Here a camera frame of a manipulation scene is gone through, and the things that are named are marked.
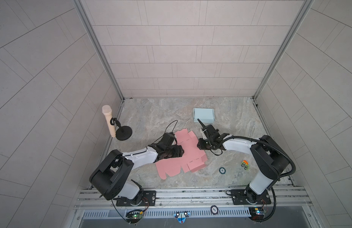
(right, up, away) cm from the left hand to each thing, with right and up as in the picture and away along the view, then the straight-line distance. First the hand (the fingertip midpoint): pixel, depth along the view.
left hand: (184, 151), depth 87 cm
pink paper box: (+5, -4, -2) cm, 7 cm away
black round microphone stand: (-41, +10, +7) cm, 43 cm away
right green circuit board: (+35, -24, -19) cm, 46 cm away
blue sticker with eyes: (-1, -24, -21) cm, 32 cm away
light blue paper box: (+15, +22, +16) cm, 31 cm away
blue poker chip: (+22, -9, -6) cm, 24 cm away
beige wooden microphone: (-41, +26, -13) cm, 50 cm away
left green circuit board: (-23, -24, -22) cm, 40 cm away
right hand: (+8, +2, +4) cm, 9 cm away
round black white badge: (+14, -23, -19) cm, 33 cm away
